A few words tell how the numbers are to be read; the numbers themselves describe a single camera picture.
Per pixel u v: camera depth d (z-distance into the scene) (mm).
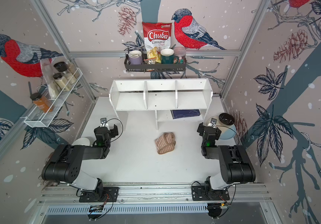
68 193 748
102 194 685
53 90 706
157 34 778
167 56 796
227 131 978
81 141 914
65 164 453
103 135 717
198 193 728
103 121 797
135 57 796
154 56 854
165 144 879
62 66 778
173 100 875
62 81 762
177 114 901
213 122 790
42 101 660
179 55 850
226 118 1025
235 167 461
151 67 892
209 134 698
